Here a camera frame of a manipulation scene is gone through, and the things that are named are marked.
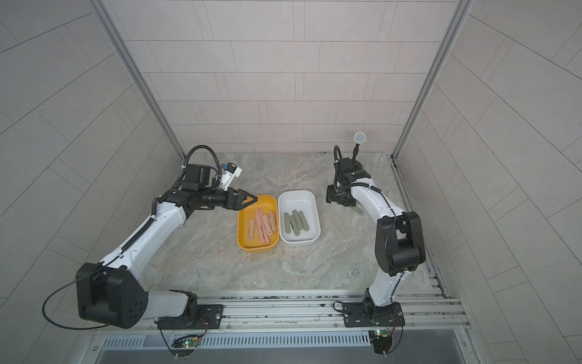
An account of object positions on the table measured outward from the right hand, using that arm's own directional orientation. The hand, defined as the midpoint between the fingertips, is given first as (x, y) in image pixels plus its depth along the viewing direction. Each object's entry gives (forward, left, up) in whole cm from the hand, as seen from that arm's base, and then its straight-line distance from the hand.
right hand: (334, 197), depth 92 cm
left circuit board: (-45, +50, -5) cm, 67 cm away
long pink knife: (-6, +31, -5) cm, 32 cm away
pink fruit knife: (-8, +35, -7) cm, 36 cm away
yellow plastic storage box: (0, +28, -1) cm, 28 cm away
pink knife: (-7, +28, -6) cm, 30 cm away
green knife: (-8, +17, -6) cm, 20 cm away
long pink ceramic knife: (-8, +31, -6) cm, 33 cm away
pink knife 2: (-5, +26, -6) cm, 27 cm away
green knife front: (-8, +20, -7) cm, 22 cm away
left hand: (-7, +30, +14) cm, 34 cm away
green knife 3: (-4, +16, -6) cm, 18 cm away
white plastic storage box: (+2, +12, -4) cm, 13 cm away
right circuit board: (-47, -9, -11) cm, 49 cm away
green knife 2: (-8, +13, -6) cm, 16 cm away
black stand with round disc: (+17, -12, +16) cm, 26 cm away
